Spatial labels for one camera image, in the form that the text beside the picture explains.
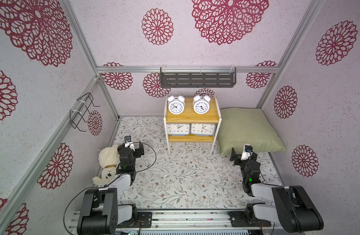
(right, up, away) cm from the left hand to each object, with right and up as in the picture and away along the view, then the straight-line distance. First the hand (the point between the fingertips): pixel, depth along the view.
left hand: (132, 143), depth 89 cm
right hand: (+65, -2, -3) cm, 65 cm away
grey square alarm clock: (+28, +9, -2) cm, 30 cm away
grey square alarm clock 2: (+43, +8, -2) cm, 44 cm away
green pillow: (+69, +10, +8) cm, 70 cm away
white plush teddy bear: (-13, -9, -3) cm, 16 cm away
